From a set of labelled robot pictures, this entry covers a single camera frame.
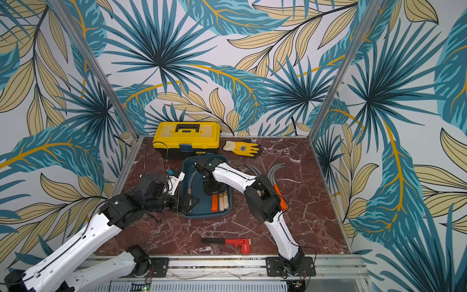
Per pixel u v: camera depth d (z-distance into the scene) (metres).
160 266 0.74
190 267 0.75
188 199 0.61
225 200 0.90
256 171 1.03
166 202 0.58
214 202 0.89
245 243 0.79
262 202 0.56
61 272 0.40
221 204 0.88
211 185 0.81
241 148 1.13
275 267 0.74
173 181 0.63
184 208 0.61
